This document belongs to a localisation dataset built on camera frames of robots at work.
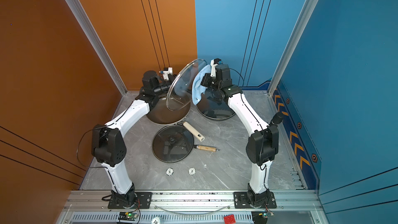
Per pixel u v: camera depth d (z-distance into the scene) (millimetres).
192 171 826
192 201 753
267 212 691
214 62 737
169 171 825
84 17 810
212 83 706
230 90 614
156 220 636
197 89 804
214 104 1018
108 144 483
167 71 783
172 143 894
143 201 739
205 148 885
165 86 725
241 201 725
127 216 710
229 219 678
